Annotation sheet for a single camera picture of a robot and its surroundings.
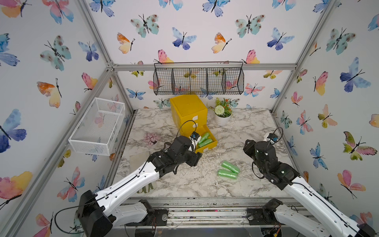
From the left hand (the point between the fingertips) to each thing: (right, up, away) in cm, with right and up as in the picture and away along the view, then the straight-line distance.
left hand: (199, 151), depth 75 cm
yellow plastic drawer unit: (-5, +20, +15) cm, 26 cm away
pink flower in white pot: (-30, +5, +17) cm, 35 cm away
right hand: (+26, +5, 0) cm, 26 cm away
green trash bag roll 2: (+4, +2, +24) cm, 25 cm away
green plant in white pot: (+16, +22, +24) cm, 37 cm away
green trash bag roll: (+4, +5, +27) cm, 27 cm away
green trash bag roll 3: (+19, -12, +14) cm, 26 cm away
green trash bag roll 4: (+16, -15, +11) cm, 25 cm away
